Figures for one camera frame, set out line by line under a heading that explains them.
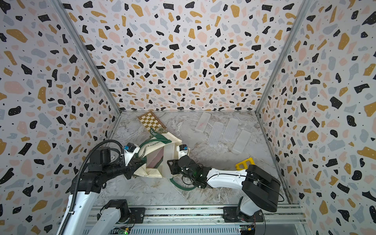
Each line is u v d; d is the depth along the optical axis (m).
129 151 0.59
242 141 1.04
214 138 1.05
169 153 0.79
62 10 0.70
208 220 0.73
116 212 0.61
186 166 0.59
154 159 0.89
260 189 0.43
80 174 0.44
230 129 1.11
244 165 0.92
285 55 0.88
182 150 0.72
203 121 1.16
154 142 0.80
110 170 0.56
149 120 1.13
